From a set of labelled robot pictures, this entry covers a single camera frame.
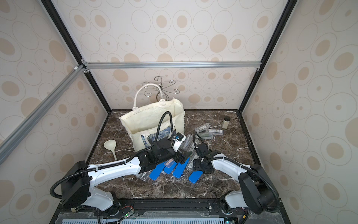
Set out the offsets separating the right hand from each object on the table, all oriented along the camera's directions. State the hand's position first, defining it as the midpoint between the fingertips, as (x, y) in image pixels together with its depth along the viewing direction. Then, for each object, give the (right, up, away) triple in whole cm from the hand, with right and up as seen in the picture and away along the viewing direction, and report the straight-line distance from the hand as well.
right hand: (204, 167), depth 88 cm
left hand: (-10, +15, -14) cm, 23 cm away
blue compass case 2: (-15, 0, -1) cm, 15 cm away
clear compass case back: (+2, +24, +18) cm, 30 cm away
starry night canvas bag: (-41, +28, +2) cm, 49 cm away
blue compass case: (-6, -3, -5) cm, 9 cm away
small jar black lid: (+19, +28, +16) cm, 37 cm away
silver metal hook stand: (-26, +51, +1) cm, 57 cm away
